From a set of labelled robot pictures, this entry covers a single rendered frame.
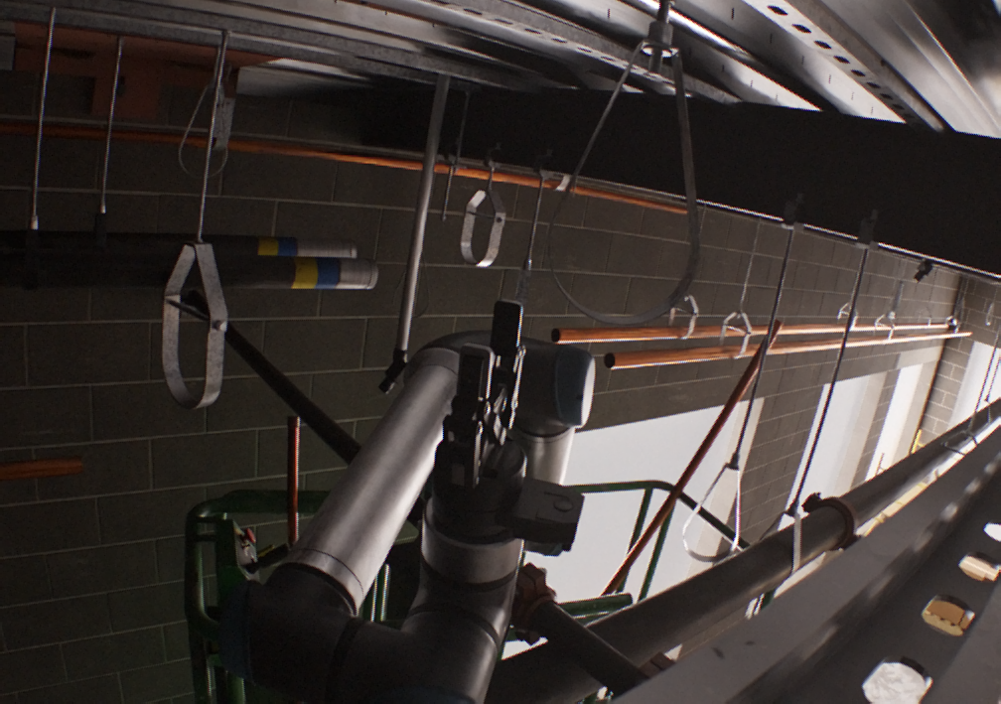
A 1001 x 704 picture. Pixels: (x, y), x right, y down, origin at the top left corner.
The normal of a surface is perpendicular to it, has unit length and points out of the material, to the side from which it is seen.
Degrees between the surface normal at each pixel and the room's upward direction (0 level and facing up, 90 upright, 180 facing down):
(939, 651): 0
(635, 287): 90
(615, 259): 90
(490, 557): 98
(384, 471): 21
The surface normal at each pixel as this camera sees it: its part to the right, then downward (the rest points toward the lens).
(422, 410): 0.39, -0.79
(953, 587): 0.17, -0.95
